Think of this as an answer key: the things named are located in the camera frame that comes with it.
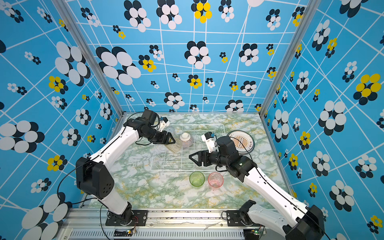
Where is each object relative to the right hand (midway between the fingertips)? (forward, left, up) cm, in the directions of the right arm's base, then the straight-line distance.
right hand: (195, 156), depth 71 cm
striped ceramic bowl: (+20, +7, -16) cm, 26 cm away
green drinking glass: (-3, 0, -23) cm, 23 cm away
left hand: (+12, +14, -5) cm, 19 cm away
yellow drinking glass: (+9, +11, -6) cm, 15 cm away
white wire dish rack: (+12, +18, -22) cm, 31 cm away
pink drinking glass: (-3, -11, -23) cm, 26 cm away
